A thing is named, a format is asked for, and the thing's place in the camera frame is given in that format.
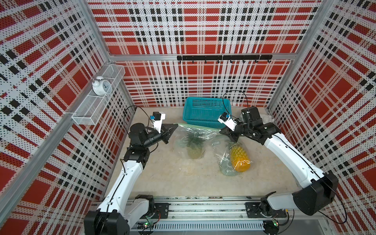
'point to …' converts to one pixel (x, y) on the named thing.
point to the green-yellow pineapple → (194, 143)
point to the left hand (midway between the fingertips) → (178, 124)
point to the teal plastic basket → (204, 112)
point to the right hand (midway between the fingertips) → (225, 129)
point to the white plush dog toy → (267, 118)
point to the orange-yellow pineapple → (240, 158)
